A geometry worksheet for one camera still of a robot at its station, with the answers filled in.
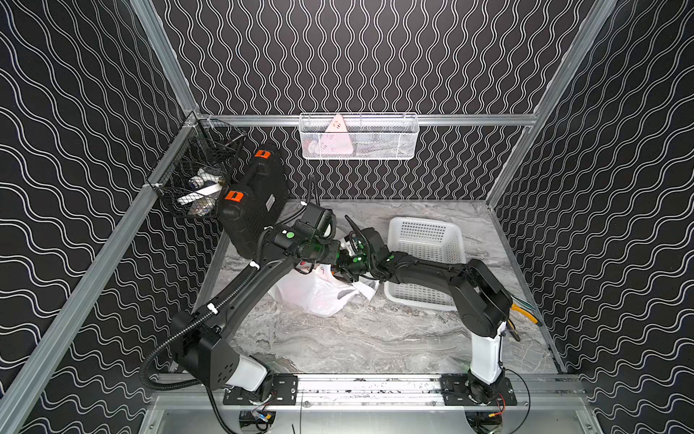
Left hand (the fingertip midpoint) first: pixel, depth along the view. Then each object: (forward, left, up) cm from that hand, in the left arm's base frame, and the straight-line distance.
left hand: (334, 248), depth 78 cm
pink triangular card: (+36, +3, +13) cm, 38 cm away
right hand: (-1, +4, -10) cm, 11 cm away
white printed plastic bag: (-10, +5, -8) cm, 14 cm away
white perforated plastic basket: (+21, -38, -19) cm, 47 cm away
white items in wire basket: (+10, +37, +12) cm, 40 cm away
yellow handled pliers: (-6, -62, -21) cm, 66 cm away
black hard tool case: (+19, +28, -4) cm, 34 cm away
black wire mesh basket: (+39, +50, +6) cm, 64 cm away
